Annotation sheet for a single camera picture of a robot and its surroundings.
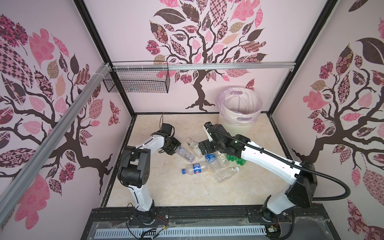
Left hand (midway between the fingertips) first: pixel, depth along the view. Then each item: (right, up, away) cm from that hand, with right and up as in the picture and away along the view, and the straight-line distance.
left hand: (179, 148), depth 95 cm
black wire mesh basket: (-24, +46, -1) cm, 52 cm away
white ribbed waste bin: (+36, +16, -10) cm, 40 cm away
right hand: (+16, +6, -16) cm, 24 cm away
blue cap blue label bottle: (+14, -12, -6) cm, 20 cm away
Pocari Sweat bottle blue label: (+21, -9, -4) cm, 23 cm away
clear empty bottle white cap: (+25, -15, -9) cm, 30 cm away
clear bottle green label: (+26, -6, -8) cm, 28 cm away
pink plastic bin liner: (+42, +29, +9) cm, 51 cm away
